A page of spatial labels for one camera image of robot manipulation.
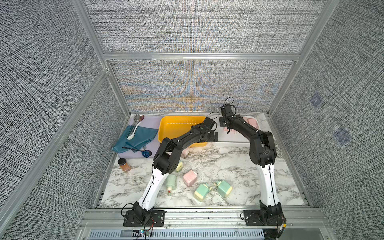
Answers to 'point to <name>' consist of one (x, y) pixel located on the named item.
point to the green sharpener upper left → (179, 166)
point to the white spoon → (130, 137)
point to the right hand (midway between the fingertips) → (232, 114)
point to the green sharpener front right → (224, 189)
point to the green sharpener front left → (201, 192)
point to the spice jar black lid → (124, 165)
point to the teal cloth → (134, 139)
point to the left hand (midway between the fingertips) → (214, 137)
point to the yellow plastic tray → (172, 126)
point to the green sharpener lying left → (171, 182)
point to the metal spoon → (141, 117)
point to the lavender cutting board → (149, 121)
